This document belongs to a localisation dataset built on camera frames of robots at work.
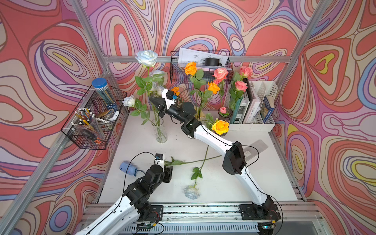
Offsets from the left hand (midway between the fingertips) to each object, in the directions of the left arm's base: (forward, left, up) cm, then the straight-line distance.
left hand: (171, 168), depth 80 cm
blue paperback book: (+41, -64, +5) cm, 76 cm away
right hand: (+21, +9, +29) cm, 37 cm away
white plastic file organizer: (+39, -61, +1) cm, 73 cm away
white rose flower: (-11, -12, -4) cm, 17 cm away
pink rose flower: (+36, -38, +24) cm, 58 cm away
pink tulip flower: (+24, -29, +20) cm, 42 cm away
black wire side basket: (+18, +33, +22) cm, 44 cm away
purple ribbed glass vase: (+28, -34, +10) cm, 45 cm away
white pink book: (+34, -51, +14) cm, 63 cm away
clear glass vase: (+24, +9, -2) cm, 26 cm away
